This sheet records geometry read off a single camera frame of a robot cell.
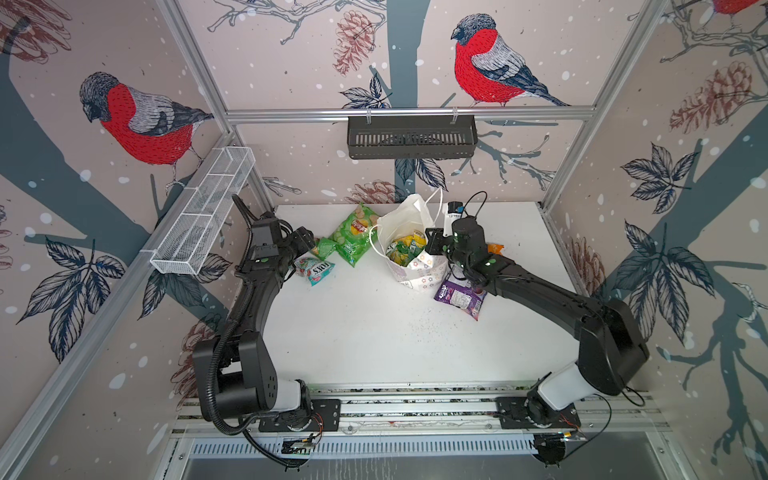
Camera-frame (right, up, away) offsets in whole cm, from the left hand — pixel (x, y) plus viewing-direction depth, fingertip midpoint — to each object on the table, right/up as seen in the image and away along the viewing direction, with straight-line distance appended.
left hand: (302, 235), depth 85 cm
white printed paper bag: (+29, -1, +18) cm, 34 cm away
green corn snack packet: (+2, -5, +15) cm, 16 cm away
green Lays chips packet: (+12, -1, +18) cm, 22 cm away
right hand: (+35, +1, -2) cm, 35 cm away
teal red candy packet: (+1, -11, +9) cm, 15 cm away
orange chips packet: (+61, -5, +15) cm, 63 cm away
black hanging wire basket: (+34, +34, +19) cm, 52 cm away
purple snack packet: (+47, -19, +5) cm, 52 cm away
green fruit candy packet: (+31, -5, +13) cm, 34 cm away
